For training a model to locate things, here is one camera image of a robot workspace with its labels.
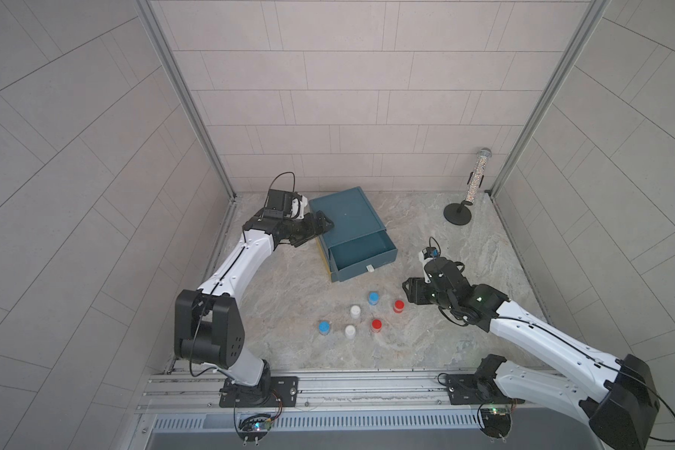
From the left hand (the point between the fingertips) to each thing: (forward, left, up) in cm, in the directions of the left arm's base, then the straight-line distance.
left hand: (327, 225), depth 84 cm
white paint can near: (-26, -7, -16) cm, 31 cm away
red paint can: (-18, -22, -16) cm, 33 cm away
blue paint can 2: (-25, 0, -16) cm, 29 cm away
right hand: (-16, -24, -7) cm, 30 cm away
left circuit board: (-48, +15, -16) cm, 53 cm away
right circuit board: (-47, -43, -18) cm, 66 cm away
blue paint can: (-16, -14, -16) cm, 27 cm away
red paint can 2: (-24, -15, -16) cm, 33 cm away
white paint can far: (-20, -9, -16) cm, 27 cm away
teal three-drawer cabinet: (-7, -9, +3) cm, 12 cm away
